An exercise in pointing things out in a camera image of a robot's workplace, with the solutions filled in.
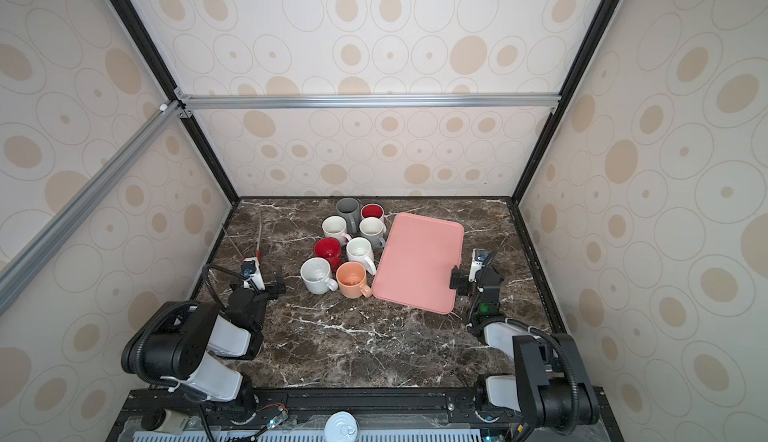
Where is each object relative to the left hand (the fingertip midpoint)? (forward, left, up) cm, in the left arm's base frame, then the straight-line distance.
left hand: (270, 261), depth 88 cm
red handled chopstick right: (+9, +10, -10) cm, 17 cm away
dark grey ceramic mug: (+23, -21, -2) cm, 31 cm away
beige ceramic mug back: (-1, -23, -9) cm, 25 cm away
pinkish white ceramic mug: (+17, -17, -5) cm, 24 cm away
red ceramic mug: (+8, -16, -5) cm, 18 cm away
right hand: (+1, -62, -3) cm, 62 cm away
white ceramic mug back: (+8, -26, -6) cm, 28 cm away
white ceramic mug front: (+23, -29, -4) cm, 38 cm away
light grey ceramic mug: (+16, -30, -5) cm, 34 cm away
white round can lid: (-41, -25, -4) cm, 48 cm away
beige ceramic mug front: (0, -12, -9) cm, 15 cm away
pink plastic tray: (+6, -45, -11) cm, 47 cm away
